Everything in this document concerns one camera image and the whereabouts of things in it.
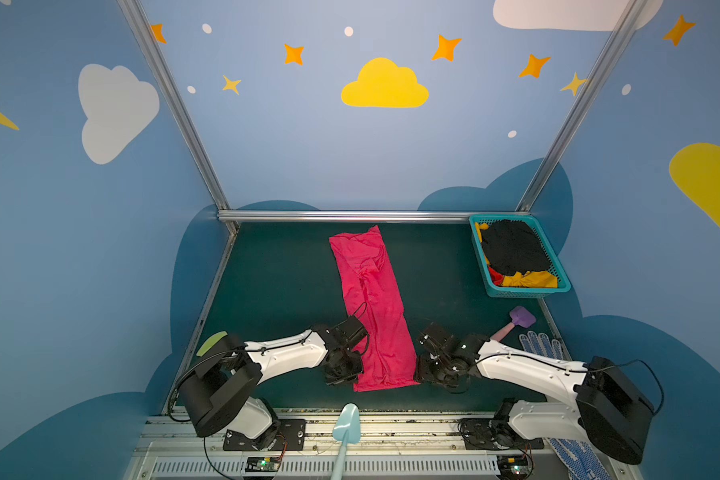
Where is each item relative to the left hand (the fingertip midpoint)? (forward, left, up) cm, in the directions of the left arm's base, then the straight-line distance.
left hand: (365, 384), depth 81 cm
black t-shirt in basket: (+44, -51, +10) cm, 68 cm away
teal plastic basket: (+37, -64, +9) cm, 74 cm away
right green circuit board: (-18, -36, -2) cm, 40 cm away
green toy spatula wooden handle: (+13, +48, -2) cm, 50 cm away
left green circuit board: (-18, +25, -2) cm, 31 cm away
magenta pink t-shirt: (+7, -7, 0) cm, 10 cm away
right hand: (+2, -16, 0) cm, 16 cm away
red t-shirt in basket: (+31, -42, +8) cm, 53 cm away
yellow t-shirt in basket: (+34, -60, +5) cm, 69 cm away
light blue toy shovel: (-11, +5, -1) cm, 12 cm away
